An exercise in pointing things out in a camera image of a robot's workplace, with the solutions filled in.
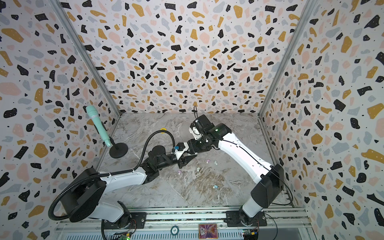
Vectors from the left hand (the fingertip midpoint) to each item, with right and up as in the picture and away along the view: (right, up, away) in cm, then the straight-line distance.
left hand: (196, 150), depth 76 cm
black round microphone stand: (-52, -3, +22) cm, 57 cm away
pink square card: (+5, -37, -5) cm, 38 cm away
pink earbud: (-11, -15, +14) cm, 24 cm away
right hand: (-3, +1, -1) cm, 3 cm away
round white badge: (-10, -38, -4) cm, 40 cm away
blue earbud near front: (+10, -22, +10) cm, 27 cm away
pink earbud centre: (+7, -10, +19) cm, 23 cm away
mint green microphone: (-52, +18, +1) cm, 55 cm away
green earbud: (+1, -14, +16) cm, 22 cm away
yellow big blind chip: (-26, +11, +37) cm, 47 cm away
